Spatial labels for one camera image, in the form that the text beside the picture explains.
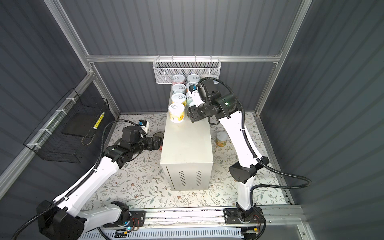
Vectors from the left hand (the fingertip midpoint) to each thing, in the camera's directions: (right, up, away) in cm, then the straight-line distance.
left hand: (154, 138), depth 79 cm
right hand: (+22, +13, -9) cm, 27 cm away
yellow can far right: (+39, -1, +16) cm, 43 cm away
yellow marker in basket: (-30, +9, 0) cm, 31 cm away
